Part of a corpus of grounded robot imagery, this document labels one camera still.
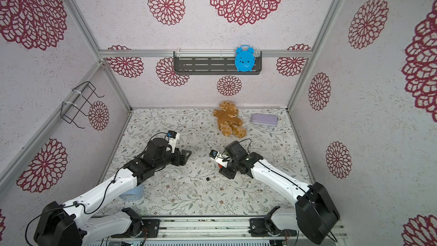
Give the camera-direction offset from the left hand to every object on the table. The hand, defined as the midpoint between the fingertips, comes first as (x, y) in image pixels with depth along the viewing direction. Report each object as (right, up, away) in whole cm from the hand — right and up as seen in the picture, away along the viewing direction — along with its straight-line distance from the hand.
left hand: (185, 152), depth 81 cm
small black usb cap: (+11, -15, +6) cm, 19 cm away
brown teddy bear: (+23, +14, +21) cm, 34 cm away
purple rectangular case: (+46, +17, +29) cm, 57 cm away
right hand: (+18, -6, +2) cm, 19 cm away
